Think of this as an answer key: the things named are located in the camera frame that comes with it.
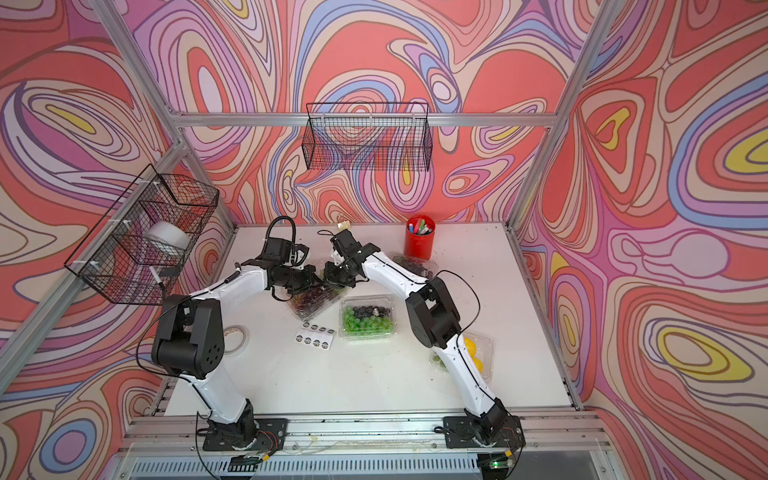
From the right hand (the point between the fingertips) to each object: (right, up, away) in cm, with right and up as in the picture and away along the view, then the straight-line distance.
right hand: (325, 291), depth 93 cm
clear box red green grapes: (-5, -3, -1) cm, 6 cm away
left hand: (0, +2, 0) cm, 3 cm away
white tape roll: (-36, +17, -19) cm, 44 cm away
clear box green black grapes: (+14, -7, -4) cm, 16 cm away
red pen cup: (+31, +18, +9) cm, 36 cm away
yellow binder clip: (+2, +23, +26) cm, 35 cm away
